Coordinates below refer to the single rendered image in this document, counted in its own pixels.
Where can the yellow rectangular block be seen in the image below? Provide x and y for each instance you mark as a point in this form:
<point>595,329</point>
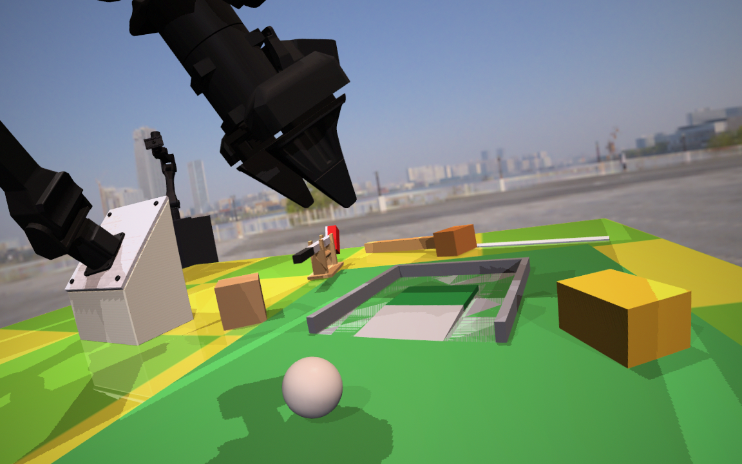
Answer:
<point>628,318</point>

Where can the white ball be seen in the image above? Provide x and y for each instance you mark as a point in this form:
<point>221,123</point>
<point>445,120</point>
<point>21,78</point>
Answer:
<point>312,387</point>

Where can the white flat bar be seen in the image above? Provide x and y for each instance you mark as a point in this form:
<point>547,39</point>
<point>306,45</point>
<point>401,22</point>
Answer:
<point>547,241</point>

